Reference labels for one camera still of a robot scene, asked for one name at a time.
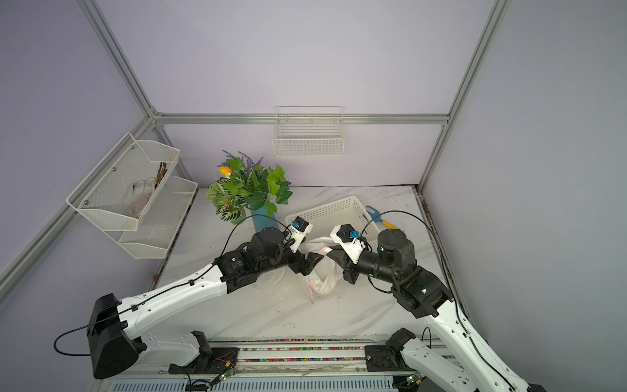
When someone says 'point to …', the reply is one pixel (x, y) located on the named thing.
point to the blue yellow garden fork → (376, 217)
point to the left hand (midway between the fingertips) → (311, 249)
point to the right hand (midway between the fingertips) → (329, 253)
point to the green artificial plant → (246, 184)
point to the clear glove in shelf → (138, 194)
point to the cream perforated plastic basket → (345, 211)
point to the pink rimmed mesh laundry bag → (326, 276)
